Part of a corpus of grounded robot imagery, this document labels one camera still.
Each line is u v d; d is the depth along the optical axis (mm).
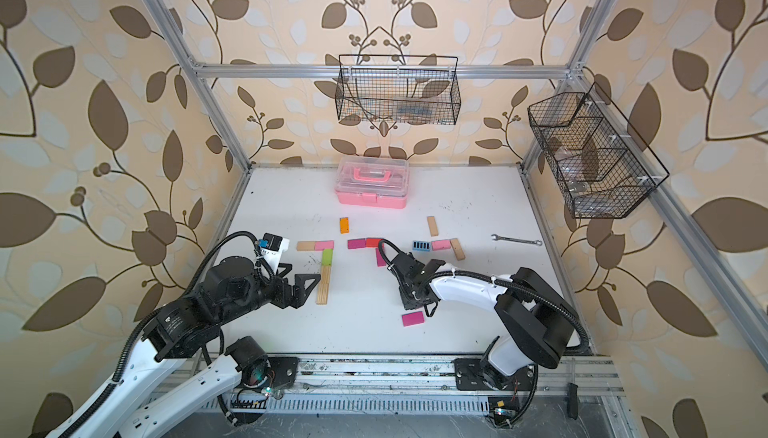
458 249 963
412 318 828
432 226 1029
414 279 653
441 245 964
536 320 436
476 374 726
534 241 988
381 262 945
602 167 732
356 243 990
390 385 736
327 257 959
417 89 964
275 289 590
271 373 737
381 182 1008
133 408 438
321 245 981
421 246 963
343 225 1040
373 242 1012
